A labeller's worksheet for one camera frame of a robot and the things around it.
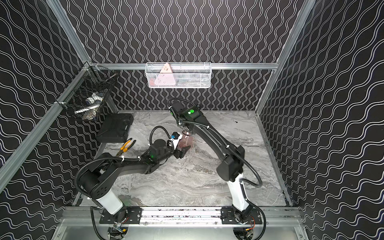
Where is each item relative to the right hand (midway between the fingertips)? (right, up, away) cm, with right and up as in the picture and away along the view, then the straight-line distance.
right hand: (187, 126), depth 83 cm
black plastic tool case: (-50, -1, +18) cm, 53 cm away
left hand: (-1, -8, +2) cm, 8 cm away
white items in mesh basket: (-54, +13, +2) cm, 56 cm away
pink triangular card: (-13, +29, +5) cm, 32 cm away
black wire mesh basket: (-61, +19, +8) cm, 64 cm away
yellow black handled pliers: (-41, -13, +17) cm, 47 cm away
